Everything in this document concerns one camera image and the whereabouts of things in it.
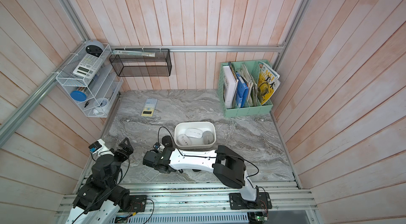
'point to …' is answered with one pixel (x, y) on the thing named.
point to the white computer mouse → (193, 132)
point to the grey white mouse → (208, 138)
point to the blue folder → (242, 91)
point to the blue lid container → (77, 95)
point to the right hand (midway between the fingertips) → (174, 158)
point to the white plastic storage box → (196, 143)
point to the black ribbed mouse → (166, 141)
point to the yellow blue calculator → (149, 107)
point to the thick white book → (230, 84)
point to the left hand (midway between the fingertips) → (123, 144)
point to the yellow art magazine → (268, 83)
